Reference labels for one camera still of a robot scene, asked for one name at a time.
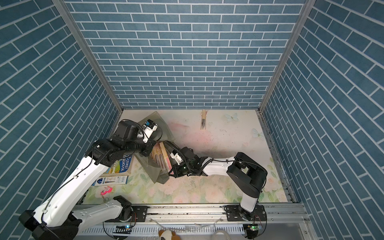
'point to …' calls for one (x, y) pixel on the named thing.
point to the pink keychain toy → (106, 190)
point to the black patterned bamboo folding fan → (203, 121)
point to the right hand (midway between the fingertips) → (170, 174)
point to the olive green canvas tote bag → (160, 176)
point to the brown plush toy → (167, 234)
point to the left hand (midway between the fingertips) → (159, 143)
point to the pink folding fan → (166, 159)
